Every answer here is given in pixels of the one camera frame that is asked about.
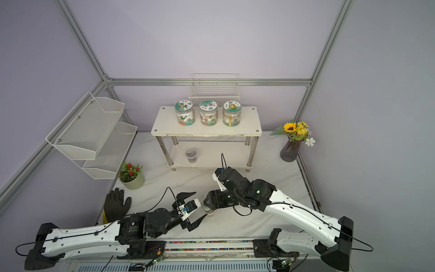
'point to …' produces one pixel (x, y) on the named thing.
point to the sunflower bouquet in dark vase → (297, 133)
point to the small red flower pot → (131, 177)
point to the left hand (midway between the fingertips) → (198, 203)
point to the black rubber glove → (114, 208)
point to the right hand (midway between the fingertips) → (212, 204)
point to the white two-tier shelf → (207, 136)
